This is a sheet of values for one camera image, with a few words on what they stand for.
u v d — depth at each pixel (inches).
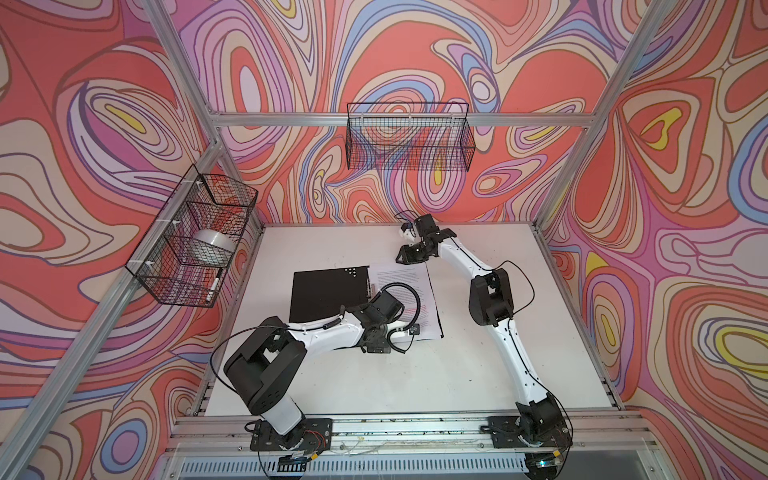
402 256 40.0
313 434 28.8
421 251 37.6
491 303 27.9
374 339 25.6
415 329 30.8
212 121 34.5
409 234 39.5
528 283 27.3
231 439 29.4
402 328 30.2
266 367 17.5
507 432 28.5
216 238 29.3
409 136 37.9
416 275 41.2
